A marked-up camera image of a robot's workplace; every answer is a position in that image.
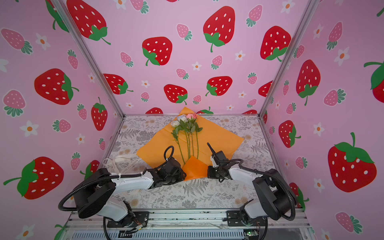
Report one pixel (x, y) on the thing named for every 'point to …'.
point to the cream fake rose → (183, 118)
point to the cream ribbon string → (106, 161)
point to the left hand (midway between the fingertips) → (186, 176)
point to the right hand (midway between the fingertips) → (206, 174)
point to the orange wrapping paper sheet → (193, 141)
